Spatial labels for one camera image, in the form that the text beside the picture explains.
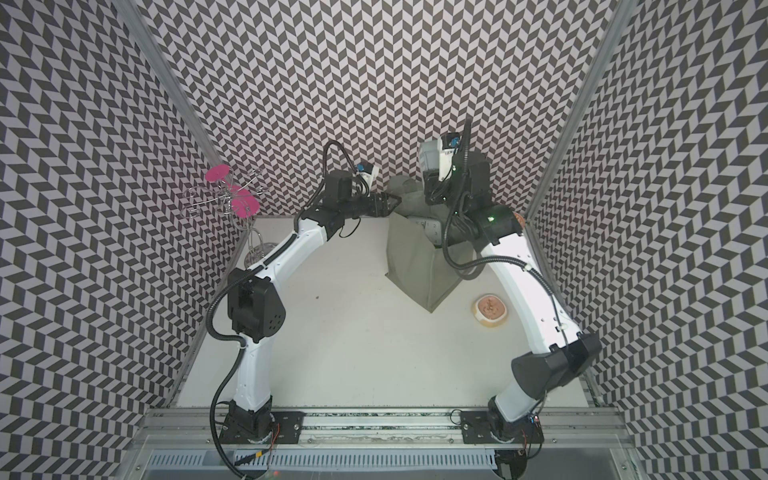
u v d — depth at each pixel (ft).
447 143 1.83
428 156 2.19
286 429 2.37
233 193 2.71
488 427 2.37
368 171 2.53
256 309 1.72
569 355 1.31
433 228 3.31
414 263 2.72
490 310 2.98
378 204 2.53
